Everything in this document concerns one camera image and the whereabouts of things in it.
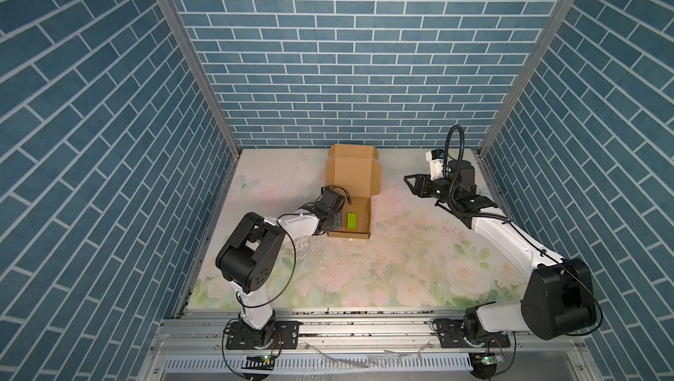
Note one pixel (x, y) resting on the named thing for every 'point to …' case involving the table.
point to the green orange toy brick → (352, 221)
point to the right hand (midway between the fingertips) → (409, 174)
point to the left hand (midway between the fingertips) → (334, 218)
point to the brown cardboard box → (356, 169)
